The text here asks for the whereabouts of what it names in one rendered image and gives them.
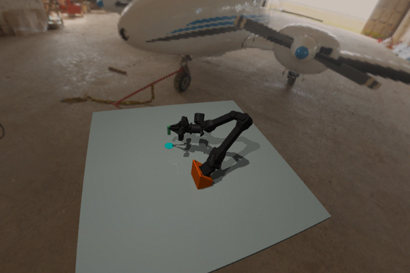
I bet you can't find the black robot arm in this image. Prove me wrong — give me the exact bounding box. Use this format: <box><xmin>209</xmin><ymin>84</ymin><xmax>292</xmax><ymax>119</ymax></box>
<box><xmin>181</xmin><ymin>110</ymin><xmax>253</xmax><ymax>177</ymax></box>

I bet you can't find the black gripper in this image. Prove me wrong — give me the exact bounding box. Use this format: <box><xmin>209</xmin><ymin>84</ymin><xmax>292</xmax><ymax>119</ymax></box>
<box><xmin>169</xmin><ymin>121</ymin><xmax>194</xmax><ymax>141</ymax></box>

